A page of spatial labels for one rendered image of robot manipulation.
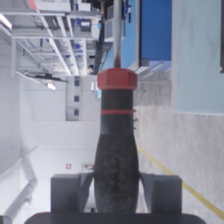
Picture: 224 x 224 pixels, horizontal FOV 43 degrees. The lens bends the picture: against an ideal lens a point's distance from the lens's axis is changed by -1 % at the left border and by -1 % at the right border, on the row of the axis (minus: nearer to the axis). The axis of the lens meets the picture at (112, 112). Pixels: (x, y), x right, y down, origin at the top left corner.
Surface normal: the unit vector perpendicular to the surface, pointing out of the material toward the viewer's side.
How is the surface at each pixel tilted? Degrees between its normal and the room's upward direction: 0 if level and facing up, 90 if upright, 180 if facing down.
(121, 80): 84
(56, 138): 90
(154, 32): 90
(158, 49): 90
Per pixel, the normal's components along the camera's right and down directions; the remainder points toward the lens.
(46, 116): 0.08, 0.02
